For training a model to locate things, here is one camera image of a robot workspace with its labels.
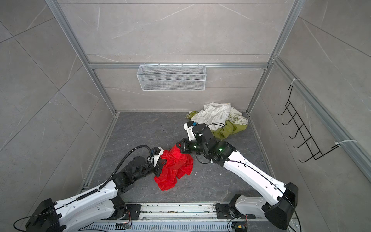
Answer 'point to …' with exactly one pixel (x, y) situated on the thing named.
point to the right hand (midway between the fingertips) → (176, 144)
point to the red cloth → (178, 164)
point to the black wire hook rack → (316, 152)
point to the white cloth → (213, 115)
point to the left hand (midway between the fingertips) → (167, 156)
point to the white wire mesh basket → (171, 78)
